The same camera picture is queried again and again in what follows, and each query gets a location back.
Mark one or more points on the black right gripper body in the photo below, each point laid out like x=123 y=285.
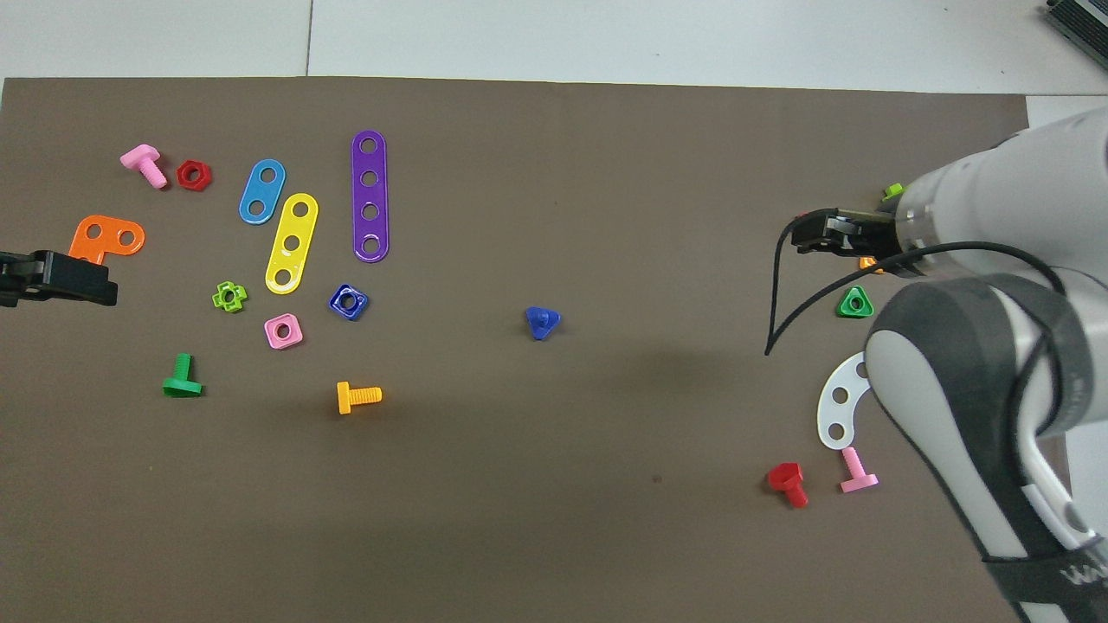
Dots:
x=861 y=234

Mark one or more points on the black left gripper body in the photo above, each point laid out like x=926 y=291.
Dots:
x=17 y=277

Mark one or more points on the blue square toy nut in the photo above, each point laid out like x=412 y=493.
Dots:
x=357 y=310

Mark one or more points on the blue triangle-head toy screw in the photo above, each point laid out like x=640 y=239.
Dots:
x=542 y=324

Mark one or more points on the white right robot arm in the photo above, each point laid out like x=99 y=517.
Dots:
x=952 y=389

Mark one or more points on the orange square toy nut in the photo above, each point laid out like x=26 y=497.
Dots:
x=867 y=263

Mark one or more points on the lime cross-head toy screw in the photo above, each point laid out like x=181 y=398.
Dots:
x=892 y=192

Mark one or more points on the green triangular toy nut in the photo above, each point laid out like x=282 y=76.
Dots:
x=844 y=311

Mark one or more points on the pink toy screw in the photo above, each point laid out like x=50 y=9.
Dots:
x=859 y=483
x=143 y=161

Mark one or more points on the green cross-shaped toy nut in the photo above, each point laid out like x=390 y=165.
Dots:
x=220 y=300

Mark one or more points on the green toy screw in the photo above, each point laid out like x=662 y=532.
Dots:
x=182 y=388

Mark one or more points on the pink square toy nut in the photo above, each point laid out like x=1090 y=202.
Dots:
x=294 y=339

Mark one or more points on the red toy screw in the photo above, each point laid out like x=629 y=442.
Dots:
x=786 y=476

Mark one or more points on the orange toy screw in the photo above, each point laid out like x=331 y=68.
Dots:
x=344 y=398

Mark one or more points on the orange angled toy plate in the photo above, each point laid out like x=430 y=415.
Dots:
x=109 y=234

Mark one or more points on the white curved toy plate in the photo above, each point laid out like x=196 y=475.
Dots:
x=835 y=415

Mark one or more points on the blue two-hole toy strip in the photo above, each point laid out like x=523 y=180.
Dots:
x=261 y=191

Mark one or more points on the yellow three-hole toy strip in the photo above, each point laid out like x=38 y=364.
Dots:
x=297 y=227

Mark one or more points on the purple four-hole toy strip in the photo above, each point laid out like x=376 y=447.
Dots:
x=370 y=195

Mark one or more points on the black ribbed device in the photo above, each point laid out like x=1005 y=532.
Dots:
x=1082 y=22

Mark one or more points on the brown table mat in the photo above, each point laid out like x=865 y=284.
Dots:
x=554 y=476

